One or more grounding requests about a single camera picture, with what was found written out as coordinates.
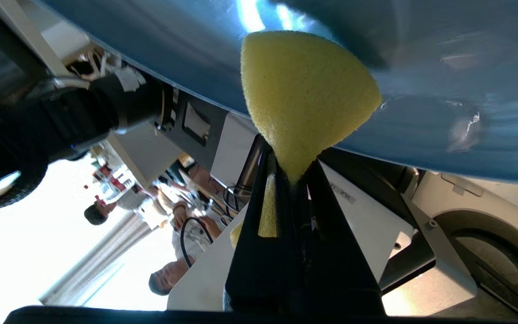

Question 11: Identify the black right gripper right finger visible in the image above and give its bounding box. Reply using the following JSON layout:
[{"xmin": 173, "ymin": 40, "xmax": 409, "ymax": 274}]
[{"xmin": 293, "ymin": 159, "xmax": 384, "ymax": 315}]

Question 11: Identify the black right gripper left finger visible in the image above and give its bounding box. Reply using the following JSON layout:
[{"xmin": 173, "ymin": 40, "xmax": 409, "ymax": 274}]
[{"xmin": 225, "ymin": 145, "xmax": 305, "ymax": 315}]

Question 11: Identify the grey-blue plate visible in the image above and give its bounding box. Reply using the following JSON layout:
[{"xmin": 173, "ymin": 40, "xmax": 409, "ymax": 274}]
[{"xmin": 39, "ymin": 0, "xmax": 518, "ymax": 186}]

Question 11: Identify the yellow green sponge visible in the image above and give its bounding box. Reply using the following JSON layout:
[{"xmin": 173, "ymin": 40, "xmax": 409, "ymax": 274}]
[{"xmin": 230, "ymin": 31, "xmax": 382, "ymax": 250}]

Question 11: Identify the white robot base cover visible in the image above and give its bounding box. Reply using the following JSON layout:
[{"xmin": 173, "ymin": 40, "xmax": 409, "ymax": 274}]
[{"xmin": 167, "ymin": 160, "xmax": 415, "ymax": 312}]

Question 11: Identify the person with dark hair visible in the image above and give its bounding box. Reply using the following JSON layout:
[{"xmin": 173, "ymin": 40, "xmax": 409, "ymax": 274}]
[{"xmin": 148, "ymin": 259, "xmax": 193, "ymax": 297}]

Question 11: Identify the grey robot torso column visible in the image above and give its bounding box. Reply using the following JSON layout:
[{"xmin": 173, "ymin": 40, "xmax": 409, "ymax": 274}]
[{"xmin": 106, "ymin": 88, "xmax": 260, "ymax": 190}]

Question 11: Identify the beige wheel arch cover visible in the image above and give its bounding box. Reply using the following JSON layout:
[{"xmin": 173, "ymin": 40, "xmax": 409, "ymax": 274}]
[{"xmin": 412, "ymin": 170, "xmax": 518, "ymax": 320}]

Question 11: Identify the black looped cable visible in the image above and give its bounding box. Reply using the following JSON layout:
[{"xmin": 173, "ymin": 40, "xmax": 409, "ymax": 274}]
[{"xmin": 180, "ymin": 217, "xmax": 214, "ymax": 269}]

